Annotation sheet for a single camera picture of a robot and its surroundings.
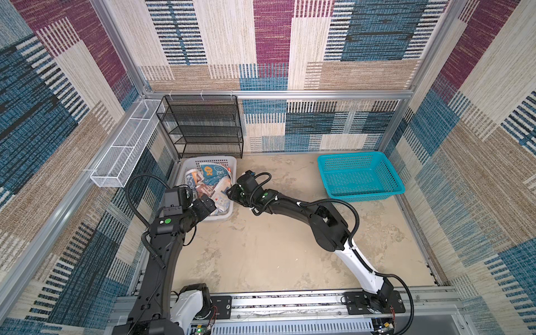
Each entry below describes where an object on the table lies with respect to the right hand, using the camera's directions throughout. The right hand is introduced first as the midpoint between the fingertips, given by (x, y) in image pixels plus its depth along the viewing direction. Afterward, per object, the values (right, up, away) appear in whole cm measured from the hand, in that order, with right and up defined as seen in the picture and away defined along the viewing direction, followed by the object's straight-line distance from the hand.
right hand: (227, 195), depth 93 cm
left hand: (-5, -2, -15) cm, 16 cm away
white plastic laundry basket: (-17, +9, +2) cm, 20 cm away
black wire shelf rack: (-16, +34, +16) cm, 41 cm away
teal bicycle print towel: (-11, +10, +15) cm, 21 cm away
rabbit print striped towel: (-5, +2, +3) cm, 6 cm away
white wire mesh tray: (-47, +13, -2) cm, 49 cm away
